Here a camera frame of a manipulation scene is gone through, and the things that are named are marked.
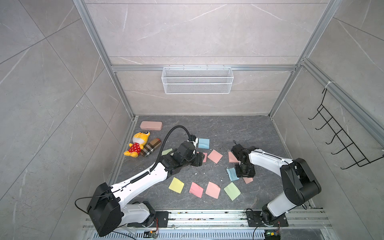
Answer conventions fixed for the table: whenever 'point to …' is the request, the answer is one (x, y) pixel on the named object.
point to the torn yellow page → (176, 185)
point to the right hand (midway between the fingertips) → (244, 175)
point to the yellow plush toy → (139, 139)
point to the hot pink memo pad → (205, 157)
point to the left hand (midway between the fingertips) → (202, 153)
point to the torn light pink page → (247, 180)
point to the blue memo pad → (204, 143)
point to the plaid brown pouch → (150, 146)
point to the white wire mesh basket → (197, 80)
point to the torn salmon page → (213, 190)
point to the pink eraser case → (151, 125)
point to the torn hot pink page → (196, 189)
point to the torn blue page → (232, 173)
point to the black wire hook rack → (348, 145)
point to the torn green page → (232, 191)
